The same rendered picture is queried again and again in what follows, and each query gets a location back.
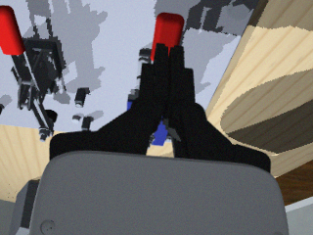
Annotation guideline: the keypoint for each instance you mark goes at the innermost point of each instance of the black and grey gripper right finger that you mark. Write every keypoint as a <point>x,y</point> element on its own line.
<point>182,116</point>

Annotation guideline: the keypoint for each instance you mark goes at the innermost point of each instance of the blue rectangular block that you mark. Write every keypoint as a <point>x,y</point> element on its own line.
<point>160,134</point>

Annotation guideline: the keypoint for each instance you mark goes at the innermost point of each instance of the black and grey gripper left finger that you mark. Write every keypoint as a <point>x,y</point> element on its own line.
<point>130,132</point>

